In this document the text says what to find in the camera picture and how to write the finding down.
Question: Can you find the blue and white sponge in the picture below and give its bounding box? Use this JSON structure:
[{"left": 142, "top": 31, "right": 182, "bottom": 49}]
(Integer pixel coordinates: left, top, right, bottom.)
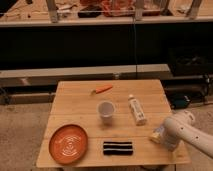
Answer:
[{"left": 149, "top": 126, "right": 164, "bottom": 143}]

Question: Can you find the orange plate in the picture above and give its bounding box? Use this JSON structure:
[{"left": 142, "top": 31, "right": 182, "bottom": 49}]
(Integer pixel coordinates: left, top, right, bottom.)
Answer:
[{"left": 49, "top": 124, "right": 88, "bottom": 165}]

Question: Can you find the orange toy carrot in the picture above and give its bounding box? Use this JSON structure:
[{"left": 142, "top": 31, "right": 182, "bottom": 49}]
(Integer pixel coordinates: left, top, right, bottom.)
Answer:
[{"left": 91, "top": 85, "right": 113, "bottom": 95}]

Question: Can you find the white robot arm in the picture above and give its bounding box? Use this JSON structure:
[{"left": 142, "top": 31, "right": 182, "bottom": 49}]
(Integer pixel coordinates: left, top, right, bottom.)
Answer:
[{"left": 160, "top": 111, "right": 213, "bottom": 159}]

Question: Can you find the white tube bottle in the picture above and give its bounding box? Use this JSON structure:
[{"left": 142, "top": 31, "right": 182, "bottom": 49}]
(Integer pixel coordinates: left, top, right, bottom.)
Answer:
[{"left": 128, "top": 94, "right": 147, "bottom": 126}]

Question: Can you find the wooden table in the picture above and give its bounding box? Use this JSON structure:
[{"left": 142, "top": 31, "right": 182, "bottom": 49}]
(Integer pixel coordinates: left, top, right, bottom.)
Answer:
[{"left": 37, "top": 80, "right": 190, "bottom": 168}]

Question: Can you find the black striped cloth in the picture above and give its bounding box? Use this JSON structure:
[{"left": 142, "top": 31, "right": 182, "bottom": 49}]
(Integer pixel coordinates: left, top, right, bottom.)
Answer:
[{"left": 103, "top": 141, "right": 133, "bottom": 155}]

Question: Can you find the long metal bench rail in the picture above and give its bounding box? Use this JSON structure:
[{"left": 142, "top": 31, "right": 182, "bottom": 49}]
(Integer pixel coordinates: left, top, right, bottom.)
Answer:
[{"left": 0, "top": 64, "right": 171, "bottom": 87}]

